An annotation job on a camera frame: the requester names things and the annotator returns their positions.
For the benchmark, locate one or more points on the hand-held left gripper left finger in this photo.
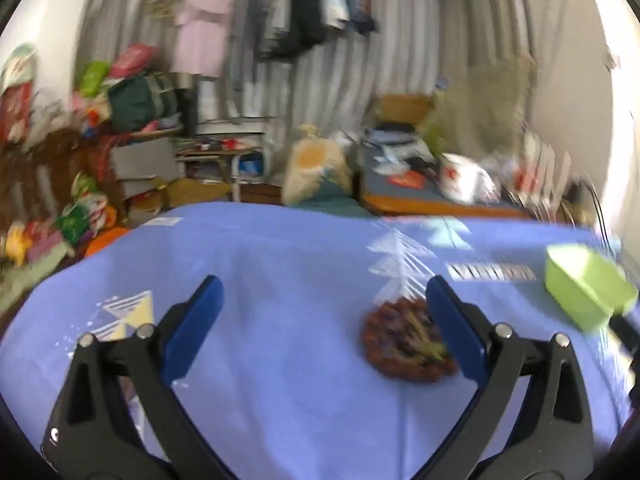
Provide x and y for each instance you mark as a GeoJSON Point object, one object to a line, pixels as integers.
{"type": "Point", "coordinates": [196, 319]}

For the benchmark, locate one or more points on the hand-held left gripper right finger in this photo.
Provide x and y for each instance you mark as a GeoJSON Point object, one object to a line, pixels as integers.
{"type": "Point", "coordinates": [451, 325]}

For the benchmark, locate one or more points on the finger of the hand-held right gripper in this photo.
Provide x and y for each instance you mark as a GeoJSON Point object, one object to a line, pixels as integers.
{"type": "Point", "coordinates": [626, 332]}

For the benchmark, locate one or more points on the green plastic basket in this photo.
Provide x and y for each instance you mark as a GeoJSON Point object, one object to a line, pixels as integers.
{"type": "Point", "coordinates": [580, 280]}

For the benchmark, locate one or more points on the blue printed blanket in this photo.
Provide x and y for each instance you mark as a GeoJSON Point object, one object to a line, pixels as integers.
{"type": "Point", "coordinates": [300, 285]}

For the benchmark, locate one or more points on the low wooden table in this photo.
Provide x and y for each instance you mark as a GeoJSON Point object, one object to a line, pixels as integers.
{"type": "Point", "coordinates": [400, 200]}

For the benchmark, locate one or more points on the small wooden stool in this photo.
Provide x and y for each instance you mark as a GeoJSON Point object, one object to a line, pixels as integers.
{"type": "Point", "coordinates": [220, 155]}

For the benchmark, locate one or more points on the beige stuffed sack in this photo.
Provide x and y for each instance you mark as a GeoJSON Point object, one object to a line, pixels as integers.
{"type": "Point", "coordinates": [315, 165]}

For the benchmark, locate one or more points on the cardboard box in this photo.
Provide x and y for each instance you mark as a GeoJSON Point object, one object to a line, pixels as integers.
{"type": "Point", "coordinates": [402, 107]}

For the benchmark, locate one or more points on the dark green bag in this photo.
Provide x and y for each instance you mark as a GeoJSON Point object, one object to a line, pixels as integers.
{"type": "Point", "coordinates": [142, 102]}

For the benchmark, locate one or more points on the green packet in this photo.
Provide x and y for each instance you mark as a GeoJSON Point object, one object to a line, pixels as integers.
{"type": "Point", "coordinates": [94, 79]}

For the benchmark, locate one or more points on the pink hanging shirt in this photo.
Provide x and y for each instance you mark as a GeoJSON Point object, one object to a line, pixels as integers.
{"type": "Point", "coordinates": [202, 35]}

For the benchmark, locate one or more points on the red green printed bag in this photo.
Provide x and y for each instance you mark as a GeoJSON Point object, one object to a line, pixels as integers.
{"type": "Point", "coordinates": [17, 95]}

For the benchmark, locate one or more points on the grey striped curtain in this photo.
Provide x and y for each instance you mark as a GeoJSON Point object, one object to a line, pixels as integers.
{"type": "Point", "coordinates": [415, 35]}

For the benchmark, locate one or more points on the black hanging garment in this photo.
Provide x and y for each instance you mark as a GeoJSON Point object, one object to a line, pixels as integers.
{"type": "Point", "coordinates": [302, 15]}

